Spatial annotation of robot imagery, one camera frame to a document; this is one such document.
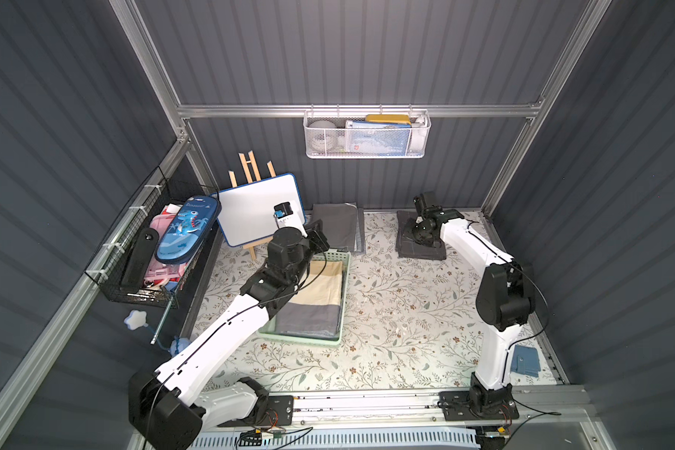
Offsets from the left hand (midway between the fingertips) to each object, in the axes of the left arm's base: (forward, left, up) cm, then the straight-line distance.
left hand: (325, 221), depth 70 cm
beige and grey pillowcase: (-10, +5, -31) cm, 33 cm away
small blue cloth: (-24, -57, -34) cm, 71 cm away
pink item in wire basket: (-12, +38, -5) cm, 40 cm away
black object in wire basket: (-7, +43, 0) cm, 44 cm away
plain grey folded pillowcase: (+31, -5, -35) cm, 46 cm away
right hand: (+15, -29, -22) cm, 40 cm away
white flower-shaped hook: (-20, +45, -12) cm, 51 cm away
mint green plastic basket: (-13, +19, -36) cm, 43 cm away
